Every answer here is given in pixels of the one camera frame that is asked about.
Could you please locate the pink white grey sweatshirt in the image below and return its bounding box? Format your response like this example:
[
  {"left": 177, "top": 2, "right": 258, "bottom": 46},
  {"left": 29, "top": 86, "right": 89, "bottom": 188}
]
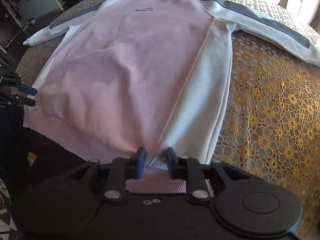
[{"left": 23, "top": 0, "right": 319, "bottom": 193}]

